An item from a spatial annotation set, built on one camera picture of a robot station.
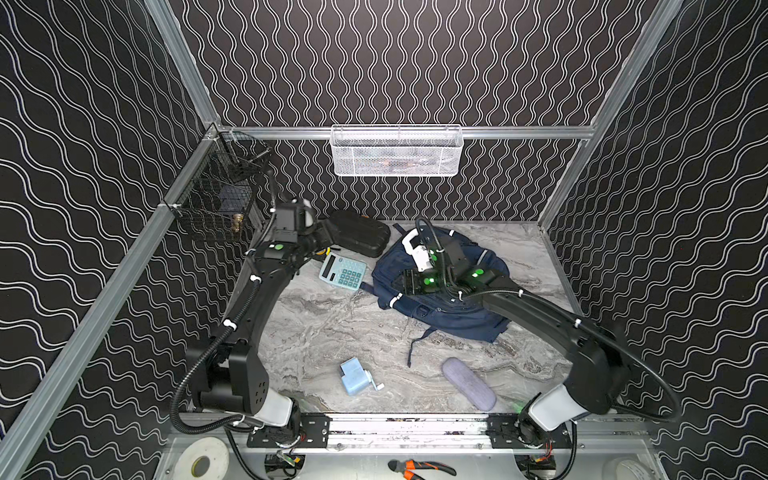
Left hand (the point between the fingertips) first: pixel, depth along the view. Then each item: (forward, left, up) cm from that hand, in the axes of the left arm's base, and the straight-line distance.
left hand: (329, 226), depth 82 cm
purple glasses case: (-32, -41, -25) cm, 57 cm away
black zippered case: (+20, -5, -23) cm, 31 cm away
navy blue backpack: (-16, -40, -17) cm, 46 cm away
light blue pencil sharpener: (-32, -10, -23) cm, 41 cm away
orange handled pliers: (-51, -24, -26) cm, 62 cm away
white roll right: (-47, -76, -27) cm, 93 cm away
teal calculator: (+3, -1, -25) cm, 26 cm away
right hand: (-12, -19, -8) cm, 23 cm away
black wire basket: (+12, +38, -3) cm, 40 cm away
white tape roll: (-50, +22, -27) cm, 61 cm away
